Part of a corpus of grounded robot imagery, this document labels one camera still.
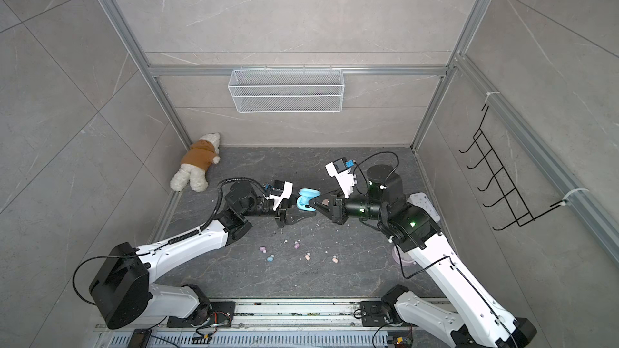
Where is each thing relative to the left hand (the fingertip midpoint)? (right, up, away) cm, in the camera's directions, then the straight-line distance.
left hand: (317, 204), depth 63 cm
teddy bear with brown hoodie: (-55, +13, +44) cm, 71 cm away
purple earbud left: (-20, -20, +23) cm, 36 cm away
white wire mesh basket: (-13, +43, +37) cm, 58 cm away
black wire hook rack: (+51, -2, -5) cm, 51 cm away
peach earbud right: (+6, -23, +21) cm, 31 cm away
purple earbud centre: (-7, -19, +24) cm, 32 cm away
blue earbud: (-17, -23, +21) cm, 35 cm away
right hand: (0, +1, -4) cm, 4 cm away
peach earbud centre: (-3, -22, +22) cm, 32 cm away
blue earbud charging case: (-3, +2, -1) cm, 4 cm away
